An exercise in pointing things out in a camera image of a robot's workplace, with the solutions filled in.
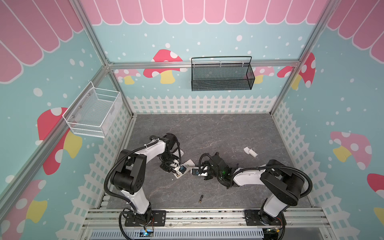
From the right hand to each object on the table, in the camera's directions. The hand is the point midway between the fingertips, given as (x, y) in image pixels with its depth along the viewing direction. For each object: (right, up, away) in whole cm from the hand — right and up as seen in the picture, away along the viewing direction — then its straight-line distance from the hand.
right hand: (197, 164), depth 88 cm
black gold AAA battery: (+2, -17, -8) cm, 19 cm away
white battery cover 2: (+37, +5, +11) cm, 38 cm away
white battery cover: (+33, +7, +12) cm, 36 cm away
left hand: (-15, -3, +2) cm, 16 cm away
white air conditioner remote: (-7, 0, -11) cm, 13 cm away
